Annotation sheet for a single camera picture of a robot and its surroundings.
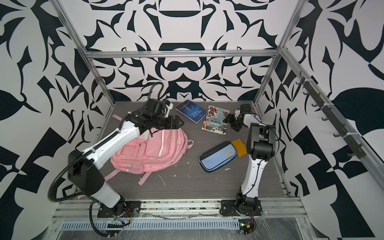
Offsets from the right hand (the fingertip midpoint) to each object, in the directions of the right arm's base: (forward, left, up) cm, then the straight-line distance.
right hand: (229, 120), depth 103 cm
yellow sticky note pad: (-19, -5, -3) cm, 20 cm away
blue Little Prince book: (+13, +26, -4) cm, 29 cm away
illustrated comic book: (+3, +10, -4) cm, 11 cm away
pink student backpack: (-25, +52, +3) cm, 58 cm away
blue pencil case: (-27, +13, -1) cm, 30 cm away
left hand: (-14, +31, +20) cm, 39 cm away
